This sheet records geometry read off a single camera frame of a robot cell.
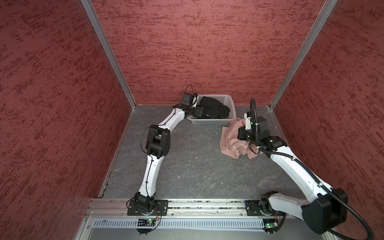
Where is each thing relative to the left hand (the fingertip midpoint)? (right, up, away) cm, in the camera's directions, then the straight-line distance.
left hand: (197, 111), depth 104 cm
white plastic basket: (+25, +10, +9) cm, 29 cm away
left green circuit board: (-23, -55, -33) cm, 68 cm away
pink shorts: (+19, -20, -22) cm, 36 cm away
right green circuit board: (+36, -57, -33) cm, 75 cm away
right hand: (+23, -12, -23) cm, 34 cm away
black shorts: (+10, +2, +2) cm, 10 cm away
